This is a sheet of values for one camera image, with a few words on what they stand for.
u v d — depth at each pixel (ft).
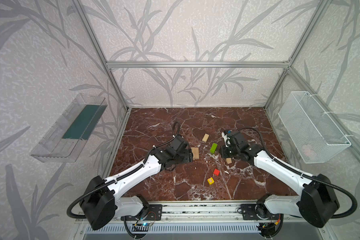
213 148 3.10
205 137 3.34
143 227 2.37
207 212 2.47
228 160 2.96
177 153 2.04
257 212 2.19
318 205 1.32
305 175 1.45
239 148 2.07
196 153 3.04
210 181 2.71
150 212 2.38
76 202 1.25
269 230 2.33
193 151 3.06
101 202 1.29
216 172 2.85
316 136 2.06
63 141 2.11
